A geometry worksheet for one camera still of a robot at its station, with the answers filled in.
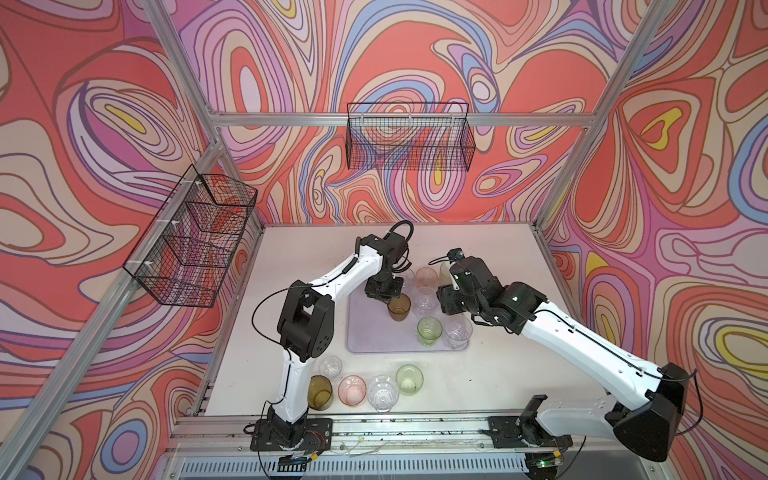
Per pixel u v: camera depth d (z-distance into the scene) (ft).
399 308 3.06
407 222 2.68
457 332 2.97
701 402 1.44
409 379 2.69
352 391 2.60
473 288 1.80
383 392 2.67
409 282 3.22
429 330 2.94
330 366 2.68
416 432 2.47
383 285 2.56
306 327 1.71
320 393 2.61
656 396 1.28
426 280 3.33
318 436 2.38
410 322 3.03
